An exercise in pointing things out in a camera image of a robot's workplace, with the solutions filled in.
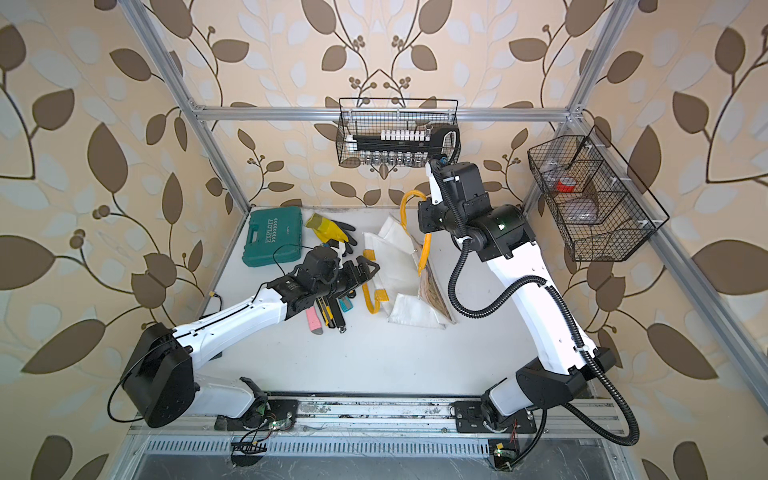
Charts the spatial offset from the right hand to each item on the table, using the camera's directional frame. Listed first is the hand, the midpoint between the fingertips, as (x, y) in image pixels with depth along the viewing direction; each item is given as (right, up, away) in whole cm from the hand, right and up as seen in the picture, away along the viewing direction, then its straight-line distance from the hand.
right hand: (426, 206), depth 67 cm
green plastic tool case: (-51, -6, +39) cm, 64 cm away
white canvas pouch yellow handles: (-6, -21, +24) cm, 32 cm away
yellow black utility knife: (-28, -30, +24) cm, 48 cm away
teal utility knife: (-23, -28, +26) cm, 45 cm away
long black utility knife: (-25, -31, +24) cm, 47 cm away
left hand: (-15, -16, +14) cm, 25 cm away
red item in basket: (+40, +7, +14) cm, 43 cm away
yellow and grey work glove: (-32, -4, +45) cm, 56 cm away
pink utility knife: (-32, -32, +24) cm, 51 cm away
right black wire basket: (+45, +2, +9) cm, 46 cm away
